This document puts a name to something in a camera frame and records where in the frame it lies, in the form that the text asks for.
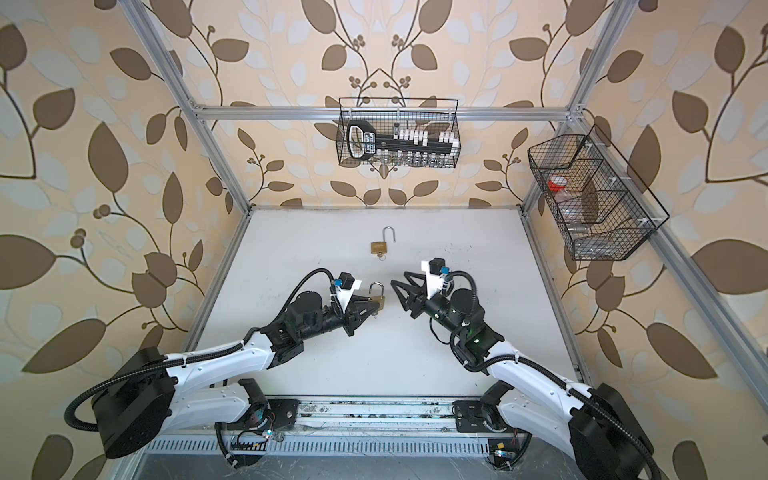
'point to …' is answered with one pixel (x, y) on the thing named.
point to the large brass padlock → (377, 247)
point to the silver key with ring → (381, 256)
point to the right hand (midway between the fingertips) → (399, 281)
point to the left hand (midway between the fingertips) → (378, 302)
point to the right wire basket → (603, 209)
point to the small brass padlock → (381, 299)
